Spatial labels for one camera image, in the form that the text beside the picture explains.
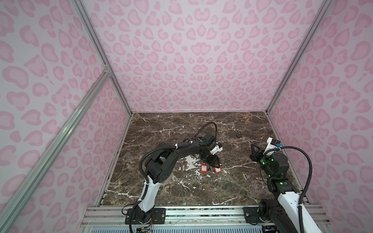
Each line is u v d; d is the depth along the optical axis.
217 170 0.86
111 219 0.73
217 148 0.85
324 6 0.69
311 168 0.59
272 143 0.67
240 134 1.07
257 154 0.68
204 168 0.88
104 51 0.85
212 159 0.80
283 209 0.54
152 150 0.48
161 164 0.52
